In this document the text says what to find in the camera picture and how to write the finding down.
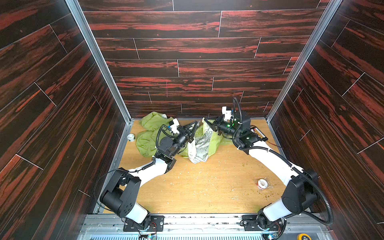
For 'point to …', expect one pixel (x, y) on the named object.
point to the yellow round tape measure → (299, 237)
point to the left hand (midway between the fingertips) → (199, 123)
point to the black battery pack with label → (254, 129)
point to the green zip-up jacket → (198, 150)
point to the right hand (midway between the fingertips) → (205, 117)
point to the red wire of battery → (273, 144)
